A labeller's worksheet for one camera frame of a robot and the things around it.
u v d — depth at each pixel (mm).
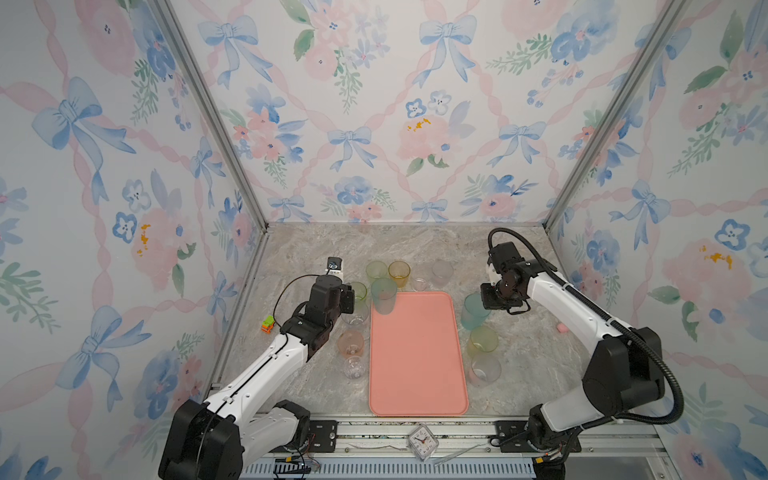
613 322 463
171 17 695
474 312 859
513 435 729
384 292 956
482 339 821
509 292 730
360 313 933
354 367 848
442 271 1077
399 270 1030
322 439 733
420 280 1032
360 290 941
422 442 718
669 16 692
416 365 836
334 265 705
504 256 695
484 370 837
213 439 391
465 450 732
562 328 531
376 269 1063
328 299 612
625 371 432
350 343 880
